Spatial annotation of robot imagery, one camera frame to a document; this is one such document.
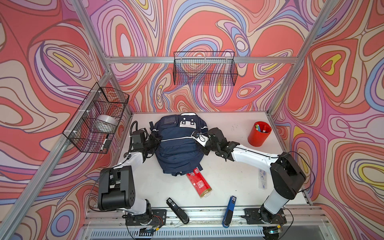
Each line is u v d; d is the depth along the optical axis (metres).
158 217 0.73
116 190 0.44
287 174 0.45
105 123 0.70
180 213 0.73
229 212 0.72
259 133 0.91
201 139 0.73
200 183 0.84
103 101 0.78
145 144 0.76
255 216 0.73
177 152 0.84
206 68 0.96
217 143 0.66
